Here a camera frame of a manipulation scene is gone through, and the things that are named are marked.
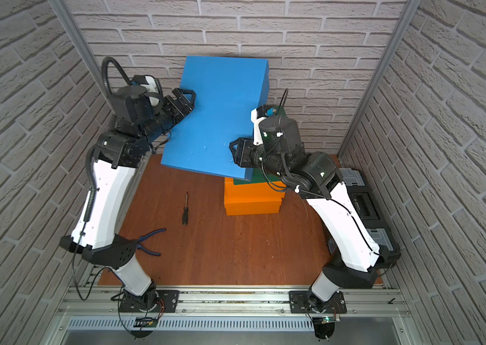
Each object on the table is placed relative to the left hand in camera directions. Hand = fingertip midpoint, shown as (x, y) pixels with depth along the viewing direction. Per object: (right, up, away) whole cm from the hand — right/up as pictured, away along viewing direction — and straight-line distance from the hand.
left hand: (197, 95), depth 59 cm
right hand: (+12, -15, -3) cm, 19 cm away
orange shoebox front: (+15, -30, +27) cm, 43 cm away
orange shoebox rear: (+14, -37, +38) cm, 55 cm away
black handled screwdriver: (-15, -40, +38) cm, 57 cm away
